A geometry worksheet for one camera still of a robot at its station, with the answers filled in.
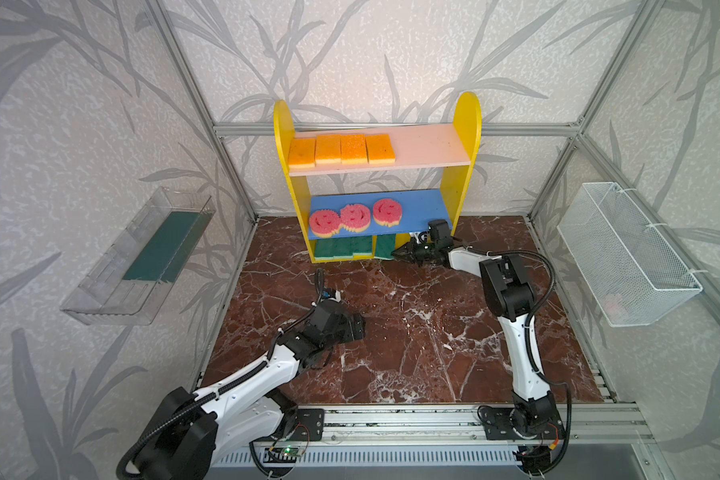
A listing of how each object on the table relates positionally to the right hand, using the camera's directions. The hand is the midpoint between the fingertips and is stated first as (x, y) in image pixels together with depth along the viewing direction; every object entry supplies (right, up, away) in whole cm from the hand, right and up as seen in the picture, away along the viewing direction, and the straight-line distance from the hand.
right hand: (393, 245), depth 103 cm
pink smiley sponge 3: (-2, +11, -5) cm, 12 cm away
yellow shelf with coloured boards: (-11, +21, +13) cm, 27 cm away
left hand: (-11, -20, -18) cm, 29 cm away
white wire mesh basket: (+46, -8, -43) cm, 64 cm away
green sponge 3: (-13, 0, +5) cm, 14 cm away
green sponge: (-25, -1, +5) cm, 25 cm away
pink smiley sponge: (-23, +7, -9) cm, 25 cm away
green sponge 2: (-18, -1, +5) cm, 19 cm away
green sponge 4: (-3, -1, +2) cm, 3 cm away
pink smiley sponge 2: (-13, +9, -6) cm, 17 cm away
